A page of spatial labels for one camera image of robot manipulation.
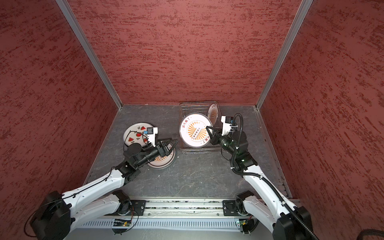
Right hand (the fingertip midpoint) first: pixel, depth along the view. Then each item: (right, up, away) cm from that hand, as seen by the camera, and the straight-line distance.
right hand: (204, 130), depth 73 cm
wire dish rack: (-12, +15, +48) cm, 52 cm away
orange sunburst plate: (+8, +10, +32) cm, 34 cm away
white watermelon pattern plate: (-47, -5, +27) cm, 55 cm away
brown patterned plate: (-24, -21, +15) cm, 35 cm away
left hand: (-15, -6, 0) cm, 16 cm away
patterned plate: (-6, 0, +2) cm, 6 cm away
